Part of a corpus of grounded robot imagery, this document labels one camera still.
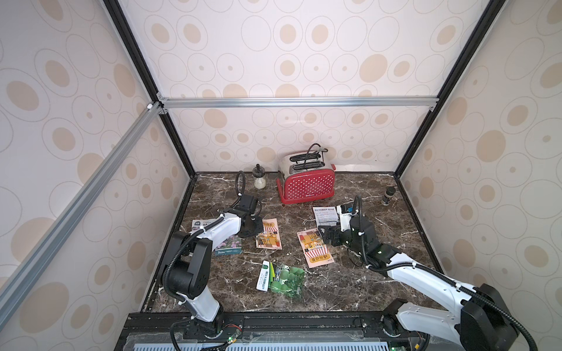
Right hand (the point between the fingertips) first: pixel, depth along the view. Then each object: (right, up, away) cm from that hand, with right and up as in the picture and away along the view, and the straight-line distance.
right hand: (335, 223), depth 83 cm
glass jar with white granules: (-33, +19, +26) cm, 46 cm away
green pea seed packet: (-21, -21, 0) cm, 30 cm away
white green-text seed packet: (0, +1, +19) cm, 19 cm away
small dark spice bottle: (+29, +12, +17) cm, 36 cm away
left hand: (-28, -3, +9) cm, 30 cm away
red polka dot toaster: (-10, +19, +11) cm, 24 cm away
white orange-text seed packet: (-7, -12, +8) cm, 16 cm away
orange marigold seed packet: (-26, -8, +10) cm, 29 cm away
